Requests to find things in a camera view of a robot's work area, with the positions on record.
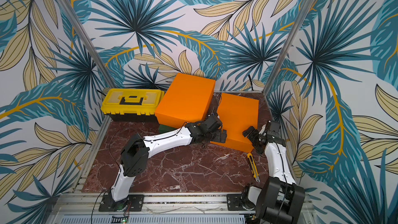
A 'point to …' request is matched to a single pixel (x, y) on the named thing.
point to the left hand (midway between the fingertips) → (219, 137)
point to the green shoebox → (163, 128)
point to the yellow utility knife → (253, 167)
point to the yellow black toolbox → (132, 105)
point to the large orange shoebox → (187, 100)
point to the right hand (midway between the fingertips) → (249, 137)
